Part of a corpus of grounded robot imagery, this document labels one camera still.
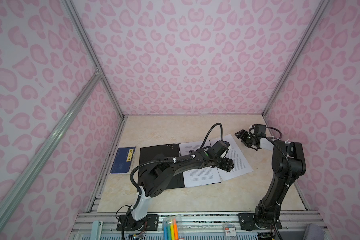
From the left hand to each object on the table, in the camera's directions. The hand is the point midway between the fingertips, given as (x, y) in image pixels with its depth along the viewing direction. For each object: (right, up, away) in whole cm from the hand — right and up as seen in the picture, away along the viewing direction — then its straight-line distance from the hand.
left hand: (231, 163), depth 83 cm
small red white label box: (-5, -29, -14) cm, 32 cm away
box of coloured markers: (-32, -27, -12) cm, 44 cm away
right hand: (+11, +15, +19) cm, 27 cm away
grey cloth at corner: (+33, -28, -15) cm, 46 cm away
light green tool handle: (-66, -27, -14) cm, 73 cm away
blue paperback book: (-65, -2, +11) cm, 66 cm away
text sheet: (+9, -4, +10) cm, 14 cm away
